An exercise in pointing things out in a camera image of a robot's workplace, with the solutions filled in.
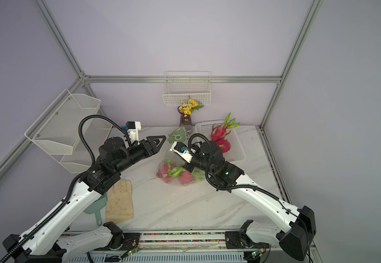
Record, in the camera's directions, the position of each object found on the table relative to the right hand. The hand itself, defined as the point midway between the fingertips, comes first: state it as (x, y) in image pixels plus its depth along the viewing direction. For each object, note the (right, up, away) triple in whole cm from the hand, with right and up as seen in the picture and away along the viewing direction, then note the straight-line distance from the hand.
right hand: (179, 152), depth 69 cm
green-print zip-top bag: (-2, +9, +33) cm, 34 cm away
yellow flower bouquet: (+2, +24, +29) cm, 38 cm away
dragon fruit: (-6, -10, +9) cm, 15 cm away
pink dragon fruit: (+22, +10, +36) cm, 43 cm away
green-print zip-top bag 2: (+9, -12, +7) cm, 16 cm away
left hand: (-6, +4, -5) cm, 9 cm away
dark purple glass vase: (0, +18, +36) cm, 41 cm away
